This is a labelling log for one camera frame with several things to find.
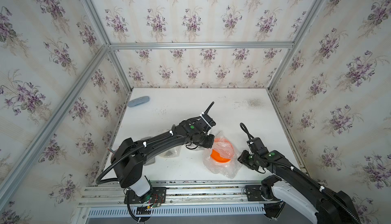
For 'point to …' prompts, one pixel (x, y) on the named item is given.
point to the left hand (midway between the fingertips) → (213, 143)
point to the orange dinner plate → (222, 150)
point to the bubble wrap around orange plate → (228, 170)
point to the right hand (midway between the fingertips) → (241, 161)
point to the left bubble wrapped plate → (173, 152)
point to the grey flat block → (150, 161)
